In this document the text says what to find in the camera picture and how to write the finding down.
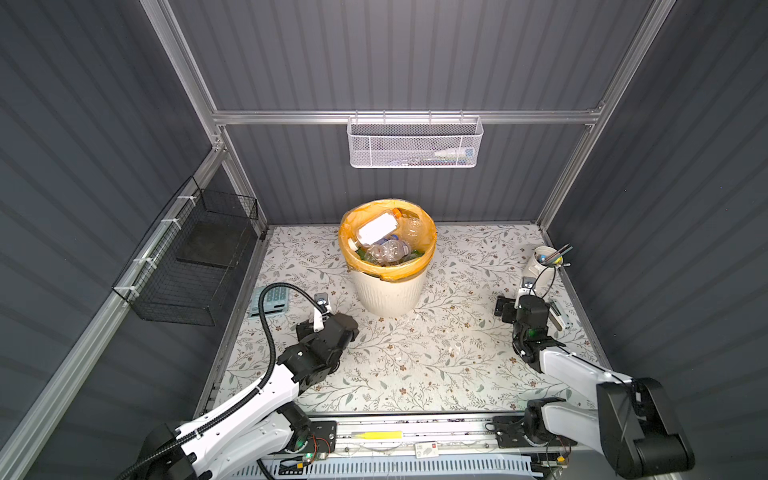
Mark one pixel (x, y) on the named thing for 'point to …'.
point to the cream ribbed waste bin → (384, 298)
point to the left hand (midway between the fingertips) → (330, 320)
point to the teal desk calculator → (275, 300)
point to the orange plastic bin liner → (358, 214)
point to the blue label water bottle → (388, 250)
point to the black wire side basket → (181, 273)
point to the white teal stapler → (558, 316)
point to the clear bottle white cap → (412, 229)
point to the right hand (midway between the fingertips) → (525, 299)
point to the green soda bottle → (361, 254)
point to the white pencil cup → (544, 265)
